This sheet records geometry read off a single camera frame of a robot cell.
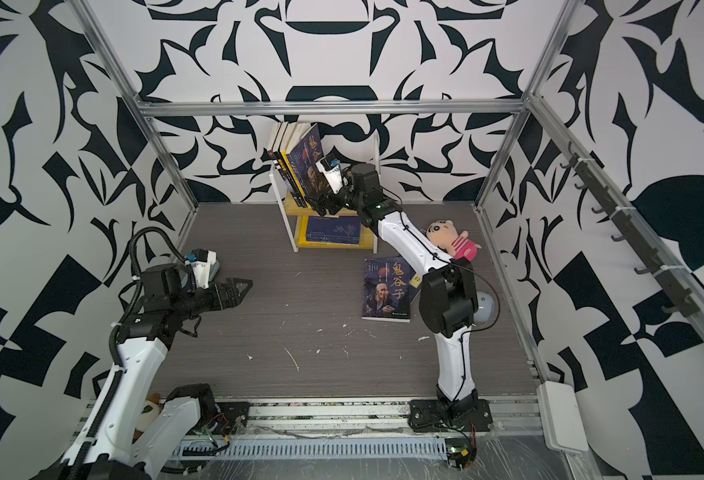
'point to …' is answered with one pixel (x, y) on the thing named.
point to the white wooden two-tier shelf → (367, 240)
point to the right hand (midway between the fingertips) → (317, 183)
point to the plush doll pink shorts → (444, 234)
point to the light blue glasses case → (213, 270)
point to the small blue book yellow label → (334, 229)
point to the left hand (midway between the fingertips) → (238, 280)
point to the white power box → (563, 425)
